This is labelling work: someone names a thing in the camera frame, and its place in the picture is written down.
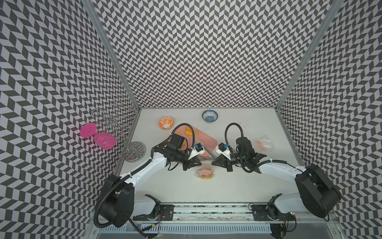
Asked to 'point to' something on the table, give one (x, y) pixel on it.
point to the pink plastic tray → (208, 142)
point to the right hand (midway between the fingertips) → (214, 164)
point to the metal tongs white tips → (211, 153)
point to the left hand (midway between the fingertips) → (198, 163)
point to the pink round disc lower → (104, 140)
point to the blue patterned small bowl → (210, 116)
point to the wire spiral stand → (134, 151)
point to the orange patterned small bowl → (166, 123)
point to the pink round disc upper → (88, 130)
